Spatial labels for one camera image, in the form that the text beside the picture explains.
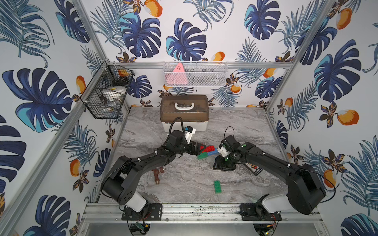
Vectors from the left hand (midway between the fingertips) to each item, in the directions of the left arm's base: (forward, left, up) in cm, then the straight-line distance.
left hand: (200, 142), depth 84 cm
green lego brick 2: (-19, -11, -14) cm, 26 cm away
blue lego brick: (+2, -10, -13) cm, 16 cm away
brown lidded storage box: (+21, +5, +5) cm, 22 cm away
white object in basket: (+16, +49, +19) cm, 55 cm away
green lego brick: (-1, -2, -13) cm, 13 cm away
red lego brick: (+4, -6, -12) cm, 14 cm away
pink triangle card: (+34, +16, +20) cm, 42 cm away
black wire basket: (+34, +60, +18) cm, 72 cm away
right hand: (-11, -10, -8) cm, 17 cm away
